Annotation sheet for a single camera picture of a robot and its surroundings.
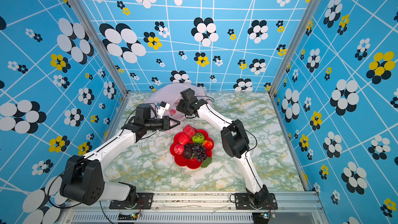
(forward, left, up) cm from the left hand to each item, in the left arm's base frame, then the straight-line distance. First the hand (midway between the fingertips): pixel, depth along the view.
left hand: (180, 123), depth 80 cm
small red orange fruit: (-5, -14, -13) cm, 20 cm away
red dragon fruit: (+1, -4, -10) cm, 11 cm away
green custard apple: (-2, -9, -13) cm, 16 cm away
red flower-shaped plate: (-15, -6, -17) cm, 24 cm away
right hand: (+16, +4, -7) cm, 18 cm away
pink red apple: (-8, +2, -13) cm, 16 cm away
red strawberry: (-3, -1, -13) cm, 13 cm away
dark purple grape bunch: (-8, -10, -16) cm, 20 cm away
